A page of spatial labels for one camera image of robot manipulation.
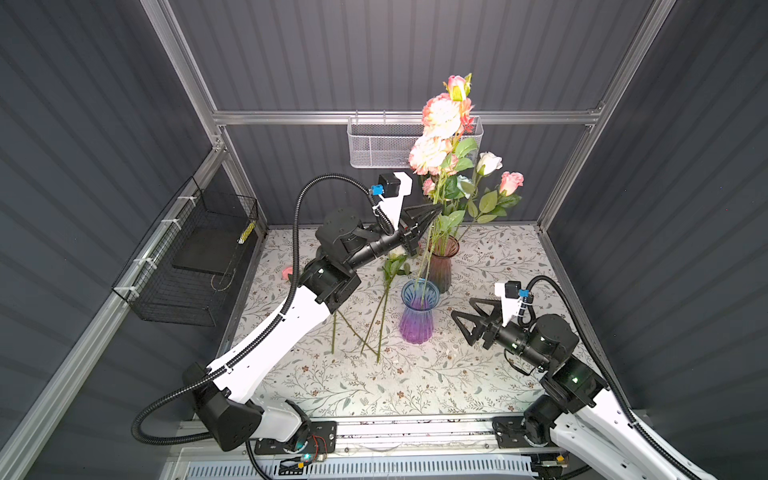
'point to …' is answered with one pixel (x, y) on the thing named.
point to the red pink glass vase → (440, 249)
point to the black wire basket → (181, 274)
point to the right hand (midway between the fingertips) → (466, 311)
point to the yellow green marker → (246, 233)
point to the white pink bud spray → (394, 265)
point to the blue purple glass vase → (419, 296)
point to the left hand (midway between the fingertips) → (441, 204)
